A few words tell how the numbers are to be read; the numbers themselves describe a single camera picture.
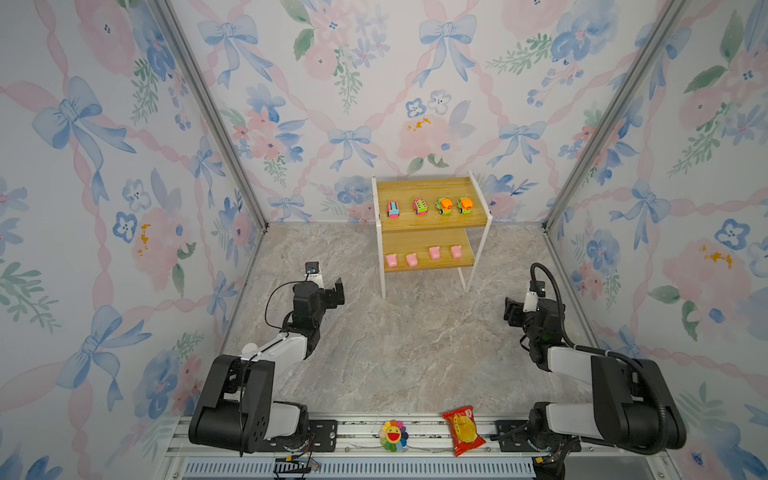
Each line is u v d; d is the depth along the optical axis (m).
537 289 0.77
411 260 0.88
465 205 0.75
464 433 0.73
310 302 0.68
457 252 0.90
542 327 0.71
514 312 0.83
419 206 0.75
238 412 0.43
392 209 0.75
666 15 0.69
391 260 0.87
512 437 0.73
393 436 0.73
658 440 0.40
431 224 0.76
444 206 0.76
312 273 0.76
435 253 0.88
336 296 0.80
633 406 0.44
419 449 0.73
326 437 0.74
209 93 0.84
